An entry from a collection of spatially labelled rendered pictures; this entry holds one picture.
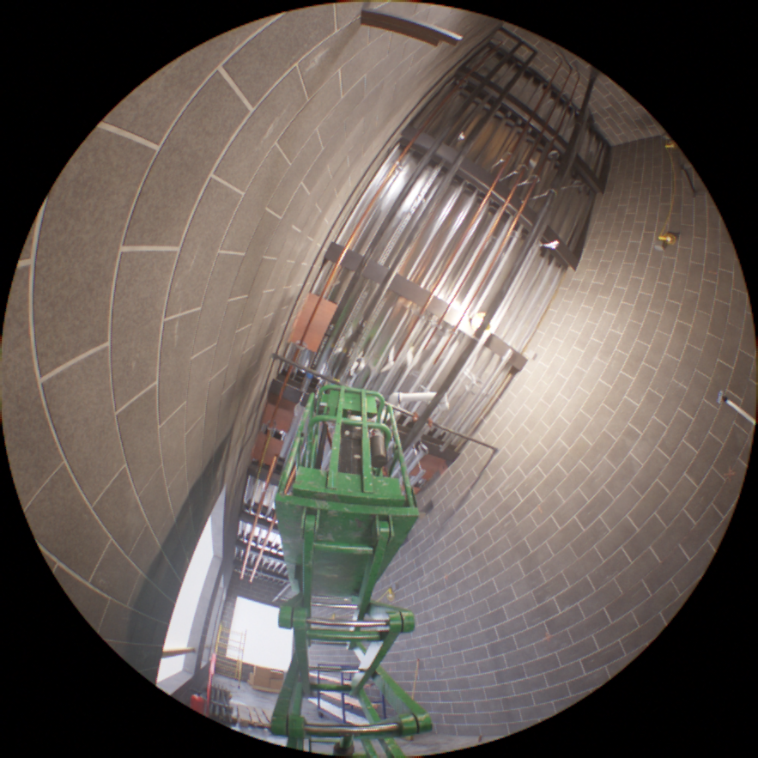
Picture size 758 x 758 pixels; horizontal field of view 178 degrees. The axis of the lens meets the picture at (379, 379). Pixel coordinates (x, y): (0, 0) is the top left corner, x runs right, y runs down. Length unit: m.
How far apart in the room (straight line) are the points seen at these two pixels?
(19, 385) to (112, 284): 0.27
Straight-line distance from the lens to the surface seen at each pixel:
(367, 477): 1.23
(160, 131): 0.58
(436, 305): 2.94
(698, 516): 2.62
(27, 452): 0.62
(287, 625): 0.99
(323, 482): 1.23
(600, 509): 2.71
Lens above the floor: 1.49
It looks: 66 degrees up
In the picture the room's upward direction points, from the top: 10 degrees counter-clockwise
